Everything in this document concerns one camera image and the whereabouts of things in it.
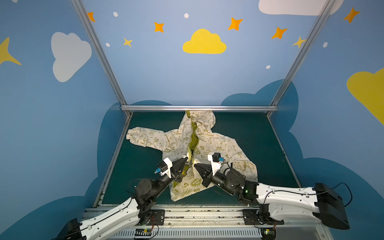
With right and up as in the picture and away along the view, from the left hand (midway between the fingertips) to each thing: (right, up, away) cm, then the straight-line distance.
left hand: (185, 156), depth 64 cm
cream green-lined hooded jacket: (+5, +4, +39) cm, 39 cm away
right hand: (+5, -4, +2) cm, 7 cm away
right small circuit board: (+41, -41, +9) cm, 59 cm away
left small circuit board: (-21, -39, +8) cm, 45 cm away
